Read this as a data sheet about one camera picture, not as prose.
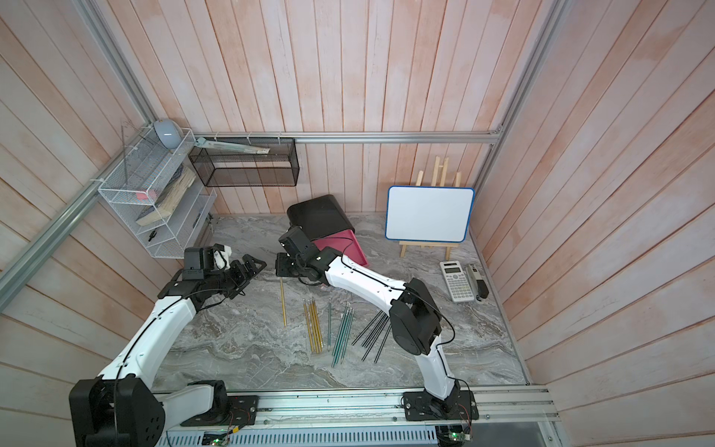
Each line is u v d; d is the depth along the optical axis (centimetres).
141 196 73
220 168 104
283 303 93
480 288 93
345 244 95
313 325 89
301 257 64
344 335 86
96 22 69
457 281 98
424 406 73
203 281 62
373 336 86
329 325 90
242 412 72
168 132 83
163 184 78
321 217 101
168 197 80
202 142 91
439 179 91
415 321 49
